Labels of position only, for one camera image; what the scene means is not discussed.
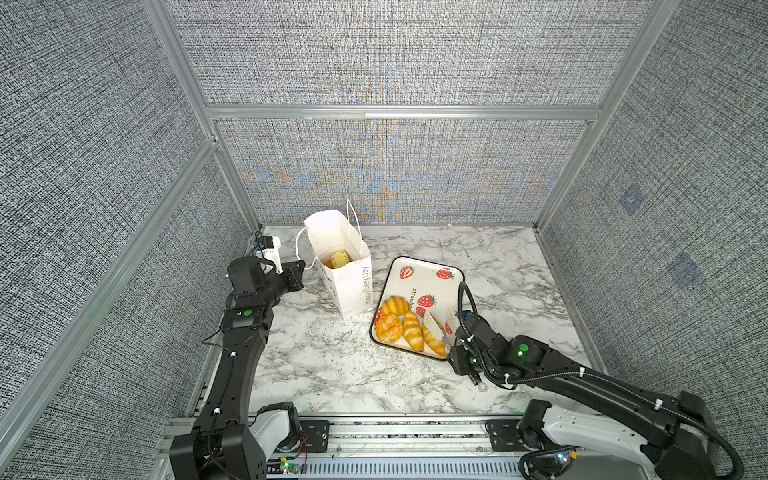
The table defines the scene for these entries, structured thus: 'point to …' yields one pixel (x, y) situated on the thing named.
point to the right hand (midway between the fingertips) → (453, 356)
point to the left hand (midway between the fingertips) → (304, 262)
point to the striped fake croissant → (413, 331)
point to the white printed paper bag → (349, 288)
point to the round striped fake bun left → (396, 306)
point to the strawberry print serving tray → (426, 287)
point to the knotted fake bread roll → (389, 328)
